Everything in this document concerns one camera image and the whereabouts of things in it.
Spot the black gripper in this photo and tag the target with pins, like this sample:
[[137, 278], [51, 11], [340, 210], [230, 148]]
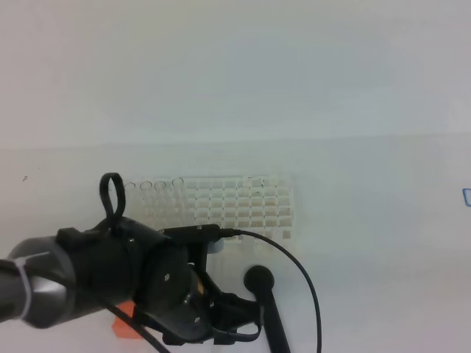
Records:
[[176, 296]]

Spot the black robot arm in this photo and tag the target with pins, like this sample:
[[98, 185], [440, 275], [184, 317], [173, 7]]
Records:
[[51, 280]]

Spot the clear test tube in rack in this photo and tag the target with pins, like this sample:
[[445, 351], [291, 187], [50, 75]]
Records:
[[161, 199], [131, 194], [178, 188], [146, 188]]

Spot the white test tube rack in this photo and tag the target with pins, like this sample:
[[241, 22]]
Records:
[[263, 204]]

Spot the orange foam block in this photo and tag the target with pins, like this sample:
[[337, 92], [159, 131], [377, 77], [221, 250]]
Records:
[[120, 328]]

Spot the black round-head spoon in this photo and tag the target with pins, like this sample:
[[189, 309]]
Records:
[[260, 281]]

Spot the blue rectangle marking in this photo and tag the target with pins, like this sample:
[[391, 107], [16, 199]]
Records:
[[467, 196]]

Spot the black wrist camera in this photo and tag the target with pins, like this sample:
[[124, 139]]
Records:
[[207, 234]]

